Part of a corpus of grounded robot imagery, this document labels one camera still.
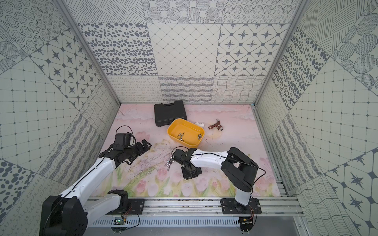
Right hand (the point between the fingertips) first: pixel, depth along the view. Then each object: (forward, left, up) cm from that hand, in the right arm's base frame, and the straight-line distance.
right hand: (192, 177), depth 83 cm
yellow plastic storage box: (+31, +4, 0) cm, 31 cm away
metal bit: (+28, +9, +1) cm, 29 cm away
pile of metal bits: (+7, +15, +1) cm, 17 cm away
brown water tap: (+37, -17, +3) cm, 41 cm away
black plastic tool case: (+45, +22, +5) cm, 50 cm away
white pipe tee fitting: (+36, -6, +3) cm, 36 cm away
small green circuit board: (-21, +36, -1) cm, 42 cm away
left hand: (+14, +28, +11) cm, 33 cm away
